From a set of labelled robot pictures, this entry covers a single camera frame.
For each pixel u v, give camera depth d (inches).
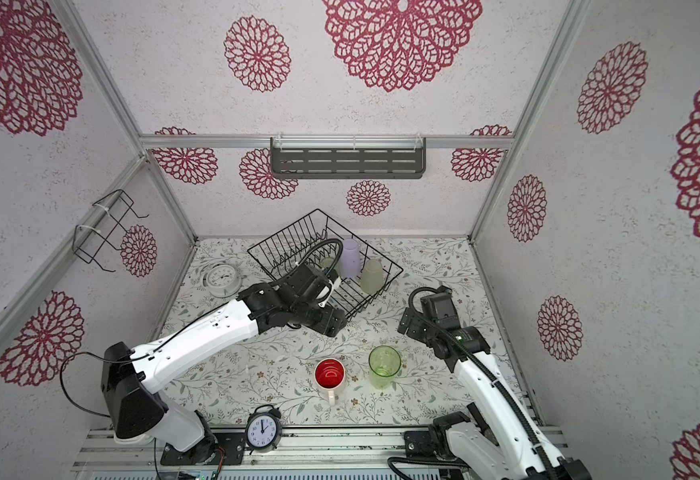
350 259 40.6
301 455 28.8
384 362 30.0
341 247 25.6
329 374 33.5
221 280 40.6
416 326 27.9
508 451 16.6
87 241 28.5
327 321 25.6
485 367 18.9
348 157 37.3
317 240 44.8
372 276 39.3
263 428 29.3
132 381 16.1
